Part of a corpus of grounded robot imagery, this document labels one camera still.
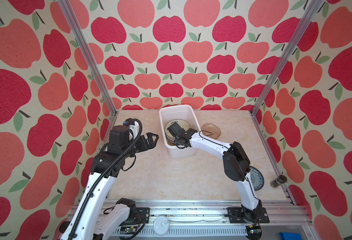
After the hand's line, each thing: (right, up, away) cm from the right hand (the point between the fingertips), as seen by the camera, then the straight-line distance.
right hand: (177, 134), depth 94 cm
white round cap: (-8, -40, -27) cm, 49 cm away
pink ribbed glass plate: (+25, +2, +14) cm, 29 cm away
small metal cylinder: (+54, -26, -14) cm, 61 cm away
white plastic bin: (-5, +14, +8) cm, 17 cm away
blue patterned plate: (+47, -25, -8) cm, 54 cm away
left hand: (-11, 0, -26) cm, 29 cm away
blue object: (+51, -45, -26) cm, 73 cm away
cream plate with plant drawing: (+5, +7, +8) cm, 11 cm away
